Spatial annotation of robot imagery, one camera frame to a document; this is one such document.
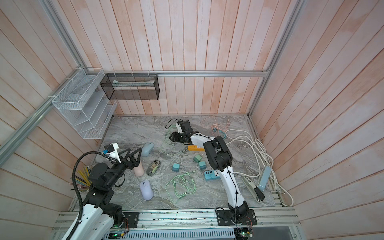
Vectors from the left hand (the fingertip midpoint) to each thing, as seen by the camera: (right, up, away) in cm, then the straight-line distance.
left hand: (137, 150), depth 74 cm
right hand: (+14, +5, +31) cm, 34 cm away
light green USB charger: (+32, -8, +20) cm, 38 cm away
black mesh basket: (-14, +41, +29) cm, 52 cm away
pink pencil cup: (-29, -16, +2) cm, 33 cm away
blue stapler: (+70, -17, +10) cm, 73 cm away
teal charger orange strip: (+18, -12, +16) cm, 27 cm away
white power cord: (+82, -27, +9) cm, 86 cm away
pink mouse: (-4, -14, +14) cm, 20 cm away
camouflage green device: (+4, -13, +16) cm, 21 cm away
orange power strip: (+30, -2, +24) cm, 38 cm away
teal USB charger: (+35, -12, +18) cm, 41 cm away
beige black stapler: (+63, -24, +4) cm, 68 cm away
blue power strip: (+40, -16, +12) cm, 45 cm away
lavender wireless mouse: (+4, -24, +6) cm, 25 cm away
